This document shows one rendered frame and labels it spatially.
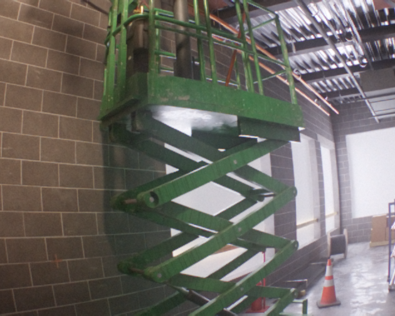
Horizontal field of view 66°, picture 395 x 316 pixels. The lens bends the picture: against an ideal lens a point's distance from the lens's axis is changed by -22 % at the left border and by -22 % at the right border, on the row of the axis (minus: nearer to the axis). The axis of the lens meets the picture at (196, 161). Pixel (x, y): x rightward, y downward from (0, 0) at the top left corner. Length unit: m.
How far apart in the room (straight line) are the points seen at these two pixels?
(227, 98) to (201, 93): 0.22
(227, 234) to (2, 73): 2.13
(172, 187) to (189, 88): 0.61
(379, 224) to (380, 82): 4.37
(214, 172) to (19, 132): 1.53
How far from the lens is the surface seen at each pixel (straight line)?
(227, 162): 2.56
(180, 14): 2.84
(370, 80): 7.32
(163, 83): 2.24
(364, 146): 11.65
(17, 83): 2.98
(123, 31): 2.55
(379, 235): 10.09
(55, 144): 3.06
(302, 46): 6.91
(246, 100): 2.67
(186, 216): 2.37
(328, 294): 5.13
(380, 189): 11.51
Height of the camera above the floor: 1.59
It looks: 7 degrees up
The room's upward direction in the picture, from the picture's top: 4 degrees counter-clockwise
